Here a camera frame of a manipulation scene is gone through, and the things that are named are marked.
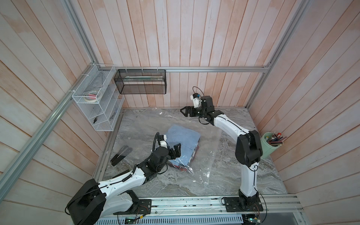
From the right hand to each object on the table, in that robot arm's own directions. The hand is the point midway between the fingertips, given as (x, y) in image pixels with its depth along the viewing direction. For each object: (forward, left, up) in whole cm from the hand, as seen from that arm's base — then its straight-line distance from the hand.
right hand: (184, 109), depth 93 cm
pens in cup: (-21, -54, -4) cm, 58 cm away
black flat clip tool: (-25, +41, -18) cm, 52 cm away
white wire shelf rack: (-15, +46, +11) cm, 49 cm away
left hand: (-25, +6, -6) cm, 27 cm away
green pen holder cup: (-24, -50, -8) cm, 56 cm away
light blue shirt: (-15, -3, -15) cm, 21 cm away
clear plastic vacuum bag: (-16, -11, -17) cm, 26 cm away
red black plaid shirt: (-36, -1, -13) cm, 38 cm away
